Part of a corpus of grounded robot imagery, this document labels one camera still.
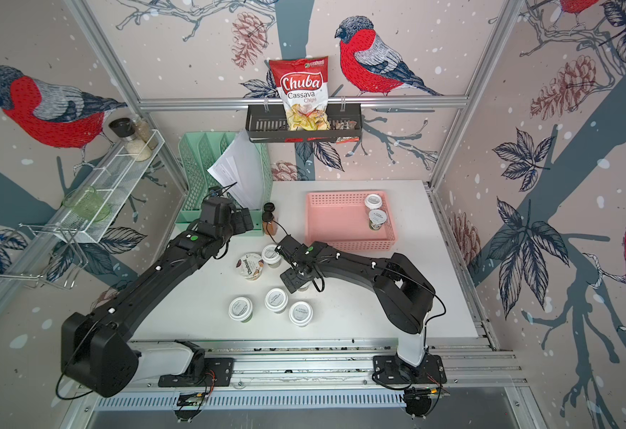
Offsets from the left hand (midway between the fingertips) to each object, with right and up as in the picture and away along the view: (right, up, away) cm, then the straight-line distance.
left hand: (241, 209), depth 82 cm
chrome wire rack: (-43, -16, -13) cm, 48 cm away
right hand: (+18, -22, +5) cm, 29 cm away
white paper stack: (-5, +17, +17) cm, 24 cm away
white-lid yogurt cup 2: (+47, +3, +24) cm, 53 cm away
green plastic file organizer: (-28, +24, +28) cm, 46 cm away
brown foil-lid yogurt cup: (+1, -20, +8) cm, 21 cm away
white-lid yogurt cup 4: (+1, -31, -3) cm, 31 cm away
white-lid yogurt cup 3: (+11, -28, -1) cm, 30 cm away
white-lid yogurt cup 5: (+19, -31, -5) cm, 37 cm away
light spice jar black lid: (+5, +1, +18) cm, 19 cm away
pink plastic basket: (+34, -5, +25) cm, 42 cm away
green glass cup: (-37, +2, -14) cm, 39 cm away
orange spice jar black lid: (+5, -4, +16) cm, 17 cm away
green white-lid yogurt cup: (+47, -3, +19) cm, 51 cm away
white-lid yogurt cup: (+8, -17, +8) cm, 20 cm away
